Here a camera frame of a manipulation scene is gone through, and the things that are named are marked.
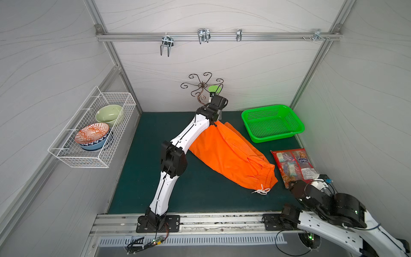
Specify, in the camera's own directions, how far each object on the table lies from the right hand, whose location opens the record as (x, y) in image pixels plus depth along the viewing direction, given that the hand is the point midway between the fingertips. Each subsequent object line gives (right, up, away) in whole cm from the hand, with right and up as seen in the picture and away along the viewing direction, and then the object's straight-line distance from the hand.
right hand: (288, 185), depth 69 cm
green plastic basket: (+9, +28, +46) cm, 54 cm away
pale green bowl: (-82, +31, +4) cm, 88 cm away
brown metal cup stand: (-41, +45, +17) cm, 63 cm away
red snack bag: (+13, +4, +20) cm, 24 cm away
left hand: (-32, +34, +22) cm, 52 cm away
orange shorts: (-28, +14, +24) cm, 39 cm away
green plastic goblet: (-33, +49, +29) cm, 66 cm away
